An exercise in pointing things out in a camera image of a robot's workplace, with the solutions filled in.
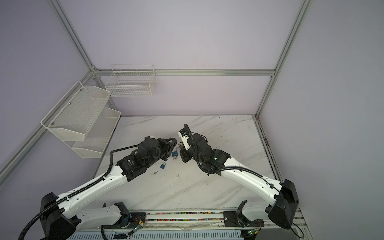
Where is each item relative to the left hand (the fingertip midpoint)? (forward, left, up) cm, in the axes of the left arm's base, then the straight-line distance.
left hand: (177, 140), depth 72 cm
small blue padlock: (0, +12, -27) cm, 30 cm away
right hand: (-2, -1, -2) cm, 3 cm away
